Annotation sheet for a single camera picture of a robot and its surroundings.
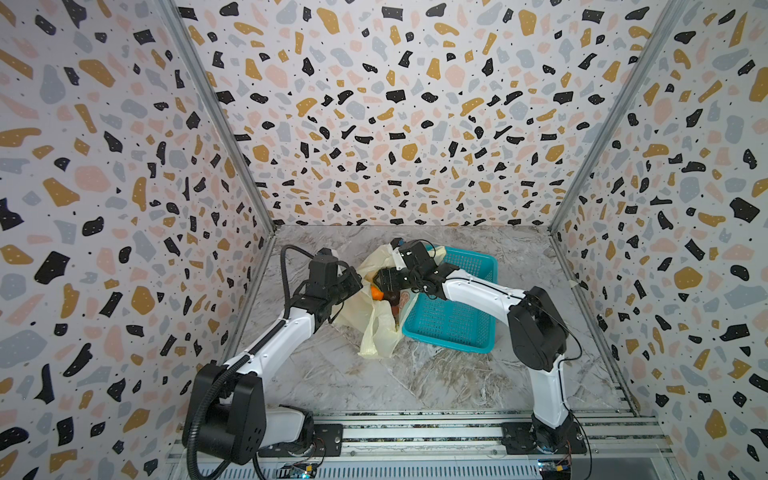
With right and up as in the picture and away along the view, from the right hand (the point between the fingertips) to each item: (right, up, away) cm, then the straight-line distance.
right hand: (377, 273), depth 89 cm
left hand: (-4, +1, -5) cm, 6 cm away
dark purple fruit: (+4, -8, +8) cm, 12 cm away
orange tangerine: (-1, -8, +8) cm, 11 cm away
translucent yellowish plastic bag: (0, -11, -13) cm, 17 cm away
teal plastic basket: (+22, -16, +6) cm, 28 cm away
